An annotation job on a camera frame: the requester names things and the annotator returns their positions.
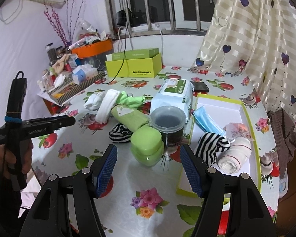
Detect white sock red stripe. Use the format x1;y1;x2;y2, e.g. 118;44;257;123
217;136;252;174

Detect white glove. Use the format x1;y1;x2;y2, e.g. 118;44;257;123
84;91;106;111

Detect black white striped sock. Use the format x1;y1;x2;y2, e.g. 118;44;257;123
194;133;230;167
108;123;133;143

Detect pink item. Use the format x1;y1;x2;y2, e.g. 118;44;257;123
223;122;253;141

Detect green rabbit sock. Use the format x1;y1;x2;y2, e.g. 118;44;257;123
111;104;149;132

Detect blue face mask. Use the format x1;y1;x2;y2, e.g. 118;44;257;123
192;106;226;136

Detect light green cloth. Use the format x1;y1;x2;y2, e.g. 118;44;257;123
116;91;145;109

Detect person's left hand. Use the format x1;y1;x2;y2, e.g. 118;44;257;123
0;140;34;179

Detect black binder clip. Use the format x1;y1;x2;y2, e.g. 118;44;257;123
56;104;70;114

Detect striped cardboard tray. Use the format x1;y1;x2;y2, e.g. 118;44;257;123
47;71;105;105

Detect blue white tissue pack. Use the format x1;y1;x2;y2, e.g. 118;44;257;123
72;64;98;85

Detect dark jar with lid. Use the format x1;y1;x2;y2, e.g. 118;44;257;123
45;43;57;66

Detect brown checkered garment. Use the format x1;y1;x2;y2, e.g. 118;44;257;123
267;109;296;179

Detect orange storage box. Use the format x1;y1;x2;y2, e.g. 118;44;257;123
71;39;113;58

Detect purple dried flower branches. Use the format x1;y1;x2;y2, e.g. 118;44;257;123
43;0;86;47

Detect floral fruit tablecloth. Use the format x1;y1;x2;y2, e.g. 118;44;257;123
32;66;280;236

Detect clear round plastic container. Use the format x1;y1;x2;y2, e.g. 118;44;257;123
150;105;186;148

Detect lime green cardboard box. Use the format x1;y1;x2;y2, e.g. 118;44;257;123
106;48;162;78

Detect black smartphone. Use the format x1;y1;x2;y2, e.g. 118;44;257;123
191;81;210;93

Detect wet wipes pack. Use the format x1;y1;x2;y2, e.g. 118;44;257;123
150;78;192;122

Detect cream heart pattern curtain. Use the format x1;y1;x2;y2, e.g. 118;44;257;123
192;0;296;132

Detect black cable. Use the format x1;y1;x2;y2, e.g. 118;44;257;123
101;9;130;85

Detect white charger cable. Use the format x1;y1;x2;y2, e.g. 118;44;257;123
117;23;165;65

